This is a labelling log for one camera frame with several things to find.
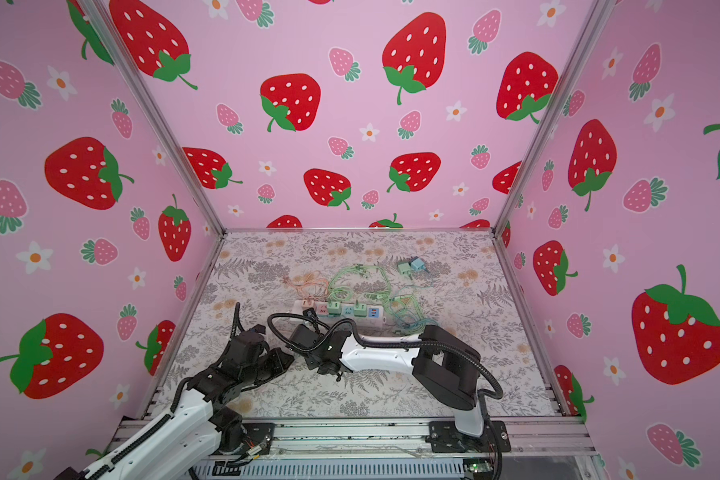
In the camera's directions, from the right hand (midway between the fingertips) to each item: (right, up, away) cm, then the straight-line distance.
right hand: (315, 352), depth 84 cm
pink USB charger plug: (-4, +13, +6) cm, 15 cm away
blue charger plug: (+34, +25, +23) cm, 48 cm away
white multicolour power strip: (+8, +9, +10) cm, 16 cm away
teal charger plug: (+18, +9, +11) cm, 23 cm away
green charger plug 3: (+29, +23, +23) cm, 44 cm away
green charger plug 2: (+13, +11, +6) cm, 18 cm away
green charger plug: (+5, +12, +7) cm, 14 cm away
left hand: (-5, -1, -2) cm, 6 cm away
